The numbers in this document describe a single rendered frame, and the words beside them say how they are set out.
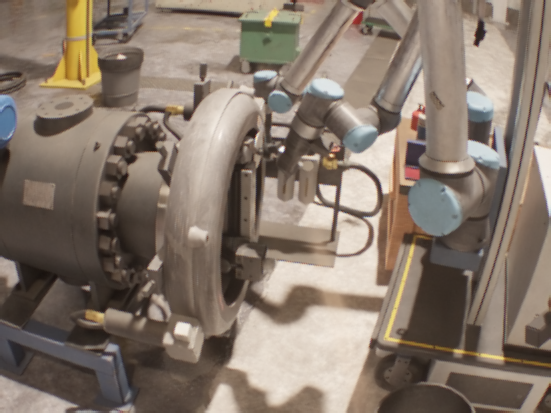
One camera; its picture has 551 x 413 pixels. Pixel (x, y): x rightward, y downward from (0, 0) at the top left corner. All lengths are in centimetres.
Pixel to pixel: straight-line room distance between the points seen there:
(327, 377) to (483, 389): 62
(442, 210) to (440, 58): 36
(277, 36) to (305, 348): 328
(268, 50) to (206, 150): 359
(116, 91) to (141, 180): 274
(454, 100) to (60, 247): 119
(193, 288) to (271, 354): 74
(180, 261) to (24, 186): 60
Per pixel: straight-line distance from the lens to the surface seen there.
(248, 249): 179
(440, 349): 180
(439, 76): 128
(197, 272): 146
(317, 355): 217
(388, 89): 154
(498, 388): 191
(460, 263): 159
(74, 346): 185
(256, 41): 499
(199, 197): 142
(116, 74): 435
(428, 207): 135
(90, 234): 164
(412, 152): 251
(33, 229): 176
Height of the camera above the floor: 152
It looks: 30 degrees down
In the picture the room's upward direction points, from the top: 3 degrees clockwise
